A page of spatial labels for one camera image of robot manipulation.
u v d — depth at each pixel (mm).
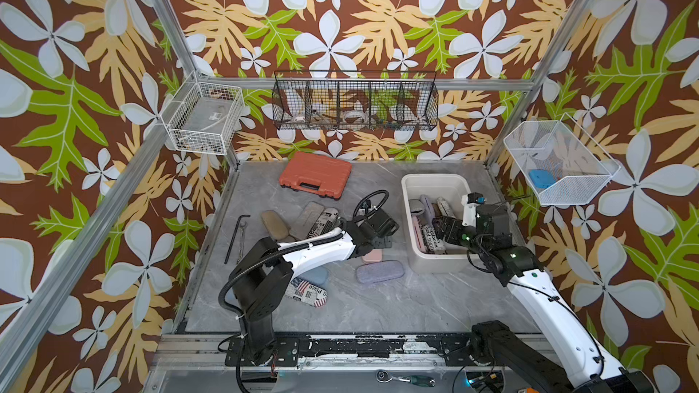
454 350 732
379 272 866
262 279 460
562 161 821
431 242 884
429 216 875
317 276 872
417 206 870
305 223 982
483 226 586
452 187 932
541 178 799
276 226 965
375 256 884
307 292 821
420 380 693
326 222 985
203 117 864
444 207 956
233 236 979
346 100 975
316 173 1119
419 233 861
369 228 663
